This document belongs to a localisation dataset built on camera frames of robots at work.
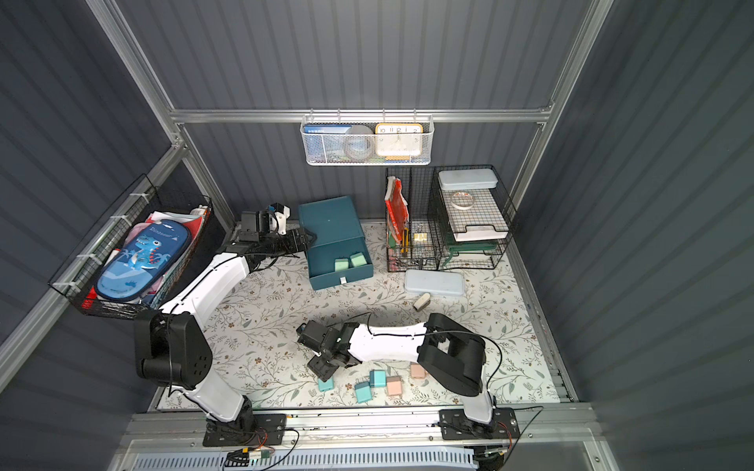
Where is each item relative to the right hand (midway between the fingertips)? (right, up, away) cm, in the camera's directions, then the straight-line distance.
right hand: (326, 356), depth 83 cm
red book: (+22, +46, +32) cm, 60 cm away
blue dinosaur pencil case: (-38, +28, -17) cm, 51 cm away
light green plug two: (+9, +28, +5) cm, 29 cm away
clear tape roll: (+43, +47, +17) cm, 66 cm away
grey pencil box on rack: (+46, +56, +20) cm, 75 cm away
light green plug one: (+4, +26, +3) cm, 27 cm away
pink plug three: (+19, -7, -4) cm, 21 cm away
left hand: (-6, +34, +5) cm, 35 cm away
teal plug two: (+15, -5, -2) cm, 16 cm away
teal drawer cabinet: (-1, +40, +9) cm, 40 cm away
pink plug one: (+26, -4, -2) cm, 26 cm away
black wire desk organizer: (+34, +33, +33) cm, 58 cm away
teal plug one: (+1, -6, -4) cm, 8 cm away
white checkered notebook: (+49, +40, +11) cm, 64 cm away
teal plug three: (+11, -8, -4) cm, 14 cm away
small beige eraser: (+29, +14, +11) cm, 34 cm away
